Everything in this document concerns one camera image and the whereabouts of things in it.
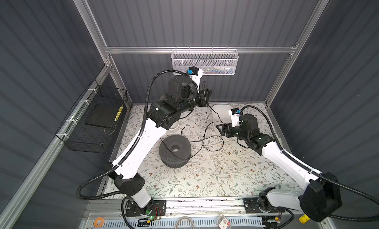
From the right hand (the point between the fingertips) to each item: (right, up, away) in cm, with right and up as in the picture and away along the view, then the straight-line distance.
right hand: (223, 126), depth 80 cm
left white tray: (-27, -2, +19) cm, 33 cm away
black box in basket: (-65, +8, -2) cm, 66 cm away
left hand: (-8, +16, -21) cm, 27 cm away
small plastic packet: (-3, -44, -12) cm, 46 cm away
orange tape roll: (-64, -45, -10) cm, 79 cm away
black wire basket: (-68, +1, -9) cm, 68 cm away
